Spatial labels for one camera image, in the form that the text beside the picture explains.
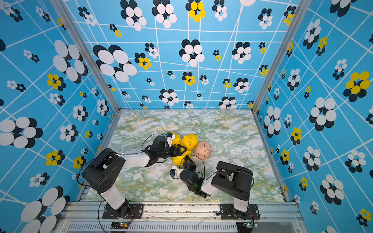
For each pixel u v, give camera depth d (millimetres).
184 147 862
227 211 724
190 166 766
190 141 905
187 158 853
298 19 718
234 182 465
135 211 732
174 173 771
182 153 823
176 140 912
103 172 470
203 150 866
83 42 819
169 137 844
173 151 806
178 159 836
